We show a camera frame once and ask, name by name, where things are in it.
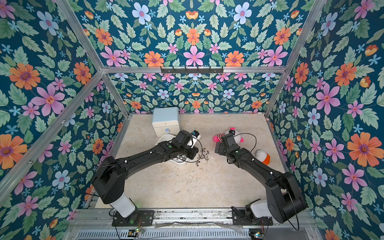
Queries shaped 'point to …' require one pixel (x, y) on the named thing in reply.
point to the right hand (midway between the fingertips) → (224, 146)
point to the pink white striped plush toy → (217, 138)
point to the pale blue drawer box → (166, 121)
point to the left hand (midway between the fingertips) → (200, 149)
